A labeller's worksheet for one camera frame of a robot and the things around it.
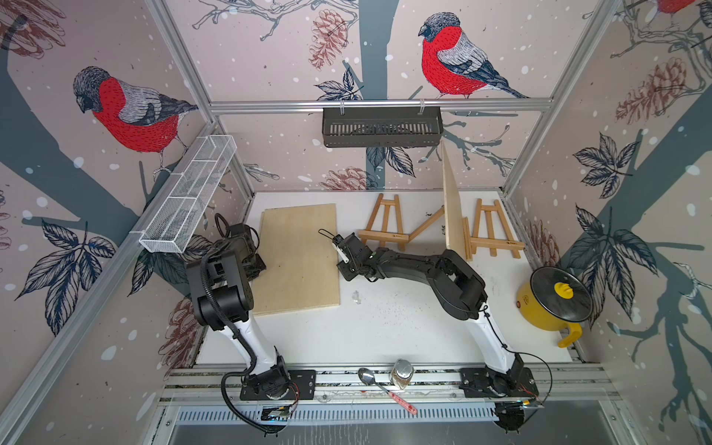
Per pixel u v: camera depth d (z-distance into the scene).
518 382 0.63
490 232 1.07
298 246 1.04
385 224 1.10
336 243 0.87
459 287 0.56
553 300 0.83
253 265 0.83
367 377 0.75
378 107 0.94
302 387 0.73
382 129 1.04
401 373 0.66
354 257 0.76
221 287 0.52
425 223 0.96
